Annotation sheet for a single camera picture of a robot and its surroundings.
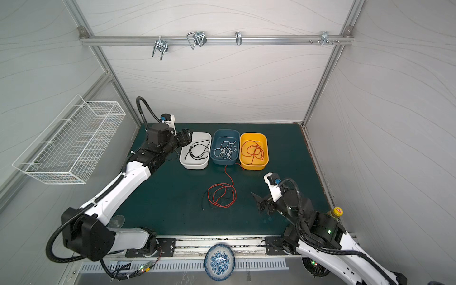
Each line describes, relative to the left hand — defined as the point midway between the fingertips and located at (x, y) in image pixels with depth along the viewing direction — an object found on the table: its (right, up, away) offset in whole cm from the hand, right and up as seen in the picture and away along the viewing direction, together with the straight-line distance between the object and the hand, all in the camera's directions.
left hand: (189, 129), depth 79 cm
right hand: (+32, -22, -11) cm, 41 cm away
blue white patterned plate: (+14, -55, -9) cm, 57 cm away
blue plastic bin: (+13, -2, +31) cm, 33 cm away
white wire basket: (-44, -8, -10) cm, 46 cm away
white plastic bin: (-4, -18, +19) cm, 27 cm away
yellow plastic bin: (+38, -5, +29) cm, 48 cm away
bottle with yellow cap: (+59, -32, -13) cm, 69 cm away
